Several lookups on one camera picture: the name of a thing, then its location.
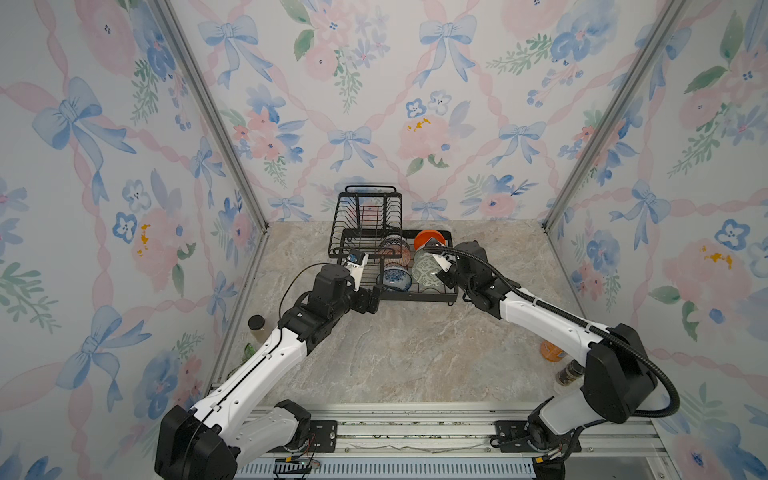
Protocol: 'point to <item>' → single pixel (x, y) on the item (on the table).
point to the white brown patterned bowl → (394, 239)
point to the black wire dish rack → (363, 217)
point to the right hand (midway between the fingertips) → (446, 251)
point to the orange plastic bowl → (424, 236)
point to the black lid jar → (256, 322)
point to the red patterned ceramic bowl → (395, 255)
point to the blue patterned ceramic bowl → (397, 278)
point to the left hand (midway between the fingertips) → (368, 278)
